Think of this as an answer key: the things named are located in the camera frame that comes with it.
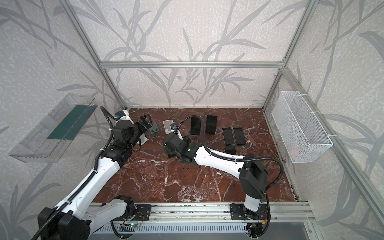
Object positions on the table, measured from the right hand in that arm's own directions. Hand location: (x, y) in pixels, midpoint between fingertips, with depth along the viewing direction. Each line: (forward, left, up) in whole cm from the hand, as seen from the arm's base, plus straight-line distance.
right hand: (174, 136), depth 81 cm
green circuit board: (-39, +17, -18) cm, 46 cm away
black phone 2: (+13, -42, -21) cm, 48 cm away
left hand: (+7, +13, +11) cm, 18 cm away
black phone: (+16, -11, -12) cm, 23 cm away
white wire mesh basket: (-10, -58, +16) cm, 61 cm away
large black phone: (+10, -34, -19) cm, 40 cm away
